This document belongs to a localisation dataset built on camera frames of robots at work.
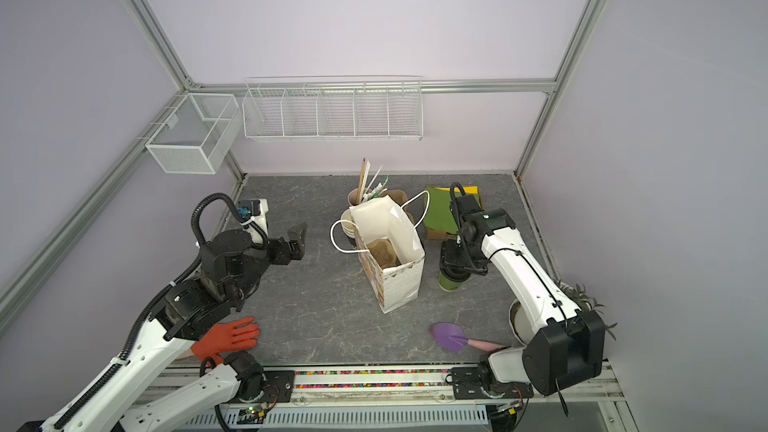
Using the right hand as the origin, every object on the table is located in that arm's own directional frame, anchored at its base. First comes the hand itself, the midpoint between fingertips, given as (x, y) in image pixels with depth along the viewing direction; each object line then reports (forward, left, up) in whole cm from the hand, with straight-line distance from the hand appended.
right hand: (458, 267), depth 79 cm
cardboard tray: (+18, +2, -12) cm, 22 cm away
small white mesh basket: (+45, +85, +10) cm, 97 cm away
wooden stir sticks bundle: (+30, +27, -3) cm, 40 cm away
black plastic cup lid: (-1, +1, -1) cm, 2 cm away
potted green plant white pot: (-11, -18, -14) cm, 26 cm away
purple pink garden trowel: (-14, +1, -15) cm, 20 cm away
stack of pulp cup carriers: (+15, +16, +11) cm, 25 cm away
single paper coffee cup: (-1, +2, -8) cm, 8 cm away
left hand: (+1, +41, +17) cm, 45 cm away
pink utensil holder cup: (+29, +32, -5) cm, 44 cm away
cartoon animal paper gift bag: (-6, +17, +2) cm, 18 cm away
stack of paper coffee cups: (+16, +32, -2) cm, 36 cm away
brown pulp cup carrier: (+11, +21, -11) cm, 26 cm away
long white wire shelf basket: (+53, +40, +15) cm, 68 cm away
